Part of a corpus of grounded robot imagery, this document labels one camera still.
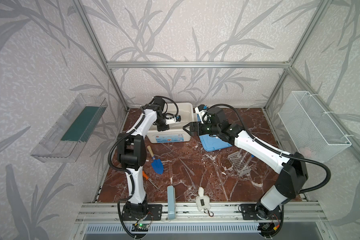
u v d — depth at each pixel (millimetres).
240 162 903
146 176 843
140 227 715
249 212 732
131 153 532
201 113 706
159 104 769
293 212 751
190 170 886
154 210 743
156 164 912
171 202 734
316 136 608
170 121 845
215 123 610
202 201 737
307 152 723
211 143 988
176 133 912
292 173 425
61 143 638
